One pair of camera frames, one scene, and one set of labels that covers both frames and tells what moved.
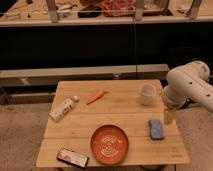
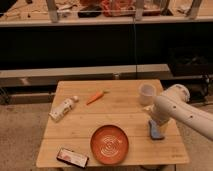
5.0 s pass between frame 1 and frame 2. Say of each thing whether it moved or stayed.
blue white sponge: stayed
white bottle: stayed
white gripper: moved
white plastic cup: stayed
